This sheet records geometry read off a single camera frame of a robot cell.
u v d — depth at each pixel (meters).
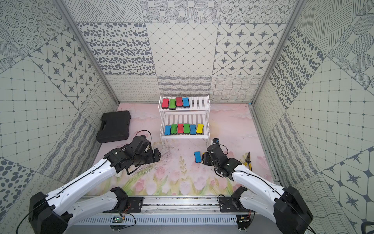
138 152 0.60
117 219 0.72
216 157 0.63
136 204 0.74
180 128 0.88
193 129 0.88
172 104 0.80
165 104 0.80
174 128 0.88
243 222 0.72
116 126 1.02
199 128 0.89
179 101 0.82
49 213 0.38
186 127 0.89
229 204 0.73
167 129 0.86
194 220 0.70
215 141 0.76
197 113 0.97
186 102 0.82
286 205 0.40
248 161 0.90
